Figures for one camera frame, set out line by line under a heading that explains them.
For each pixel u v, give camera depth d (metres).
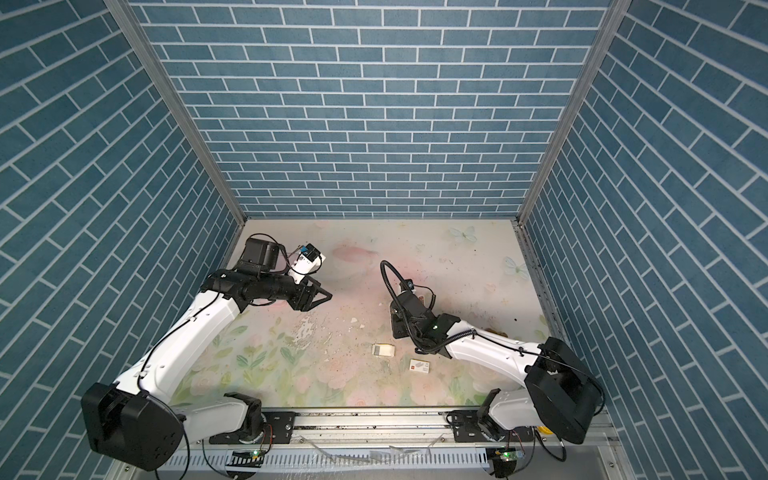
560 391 0.42
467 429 0.74
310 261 0.68
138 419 0.37
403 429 0.75
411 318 0.63
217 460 0.70
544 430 0.72
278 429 0.73
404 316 0.63
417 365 0.83
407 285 0.75
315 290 0.68
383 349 0.87
